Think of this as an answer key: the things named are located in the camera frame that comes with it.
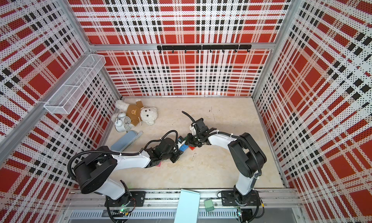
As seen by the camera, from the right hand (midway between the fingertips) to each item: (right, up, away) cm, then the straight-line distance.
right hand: (187, 143), depth 90 cm
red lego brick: (+3, -3, +1) cm, 4 cm away
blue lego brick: (-2, -2, -1) cm, 3 cm away
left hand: (-4, -4, 0) cm, 5 cm away
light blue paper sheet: (+1, -27, -20) cm, 34 cm away
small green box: (+11, -26, -19) cm, 34 cm away
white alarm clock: (-43, +13, +3) cm, 45 cm away
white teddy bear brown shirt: (-37, +19, +12) cm, 43 cm away
